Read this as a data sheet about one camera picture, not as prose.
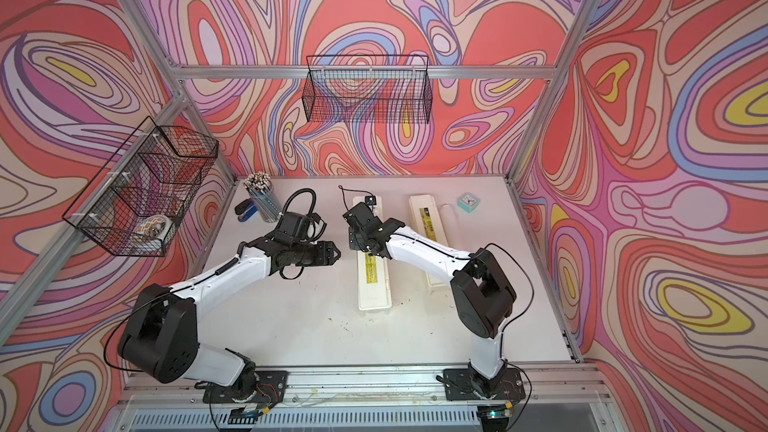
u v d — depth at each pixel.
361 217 0.67
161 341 0.43
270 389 0.73
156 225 0.73
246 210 1.06
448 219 1.02
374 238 0.63
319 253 0.78
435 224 0.96
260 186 0.93
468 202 1.10
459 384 0.73
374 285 0.80
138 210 0.75
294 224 0.69
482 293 0.47
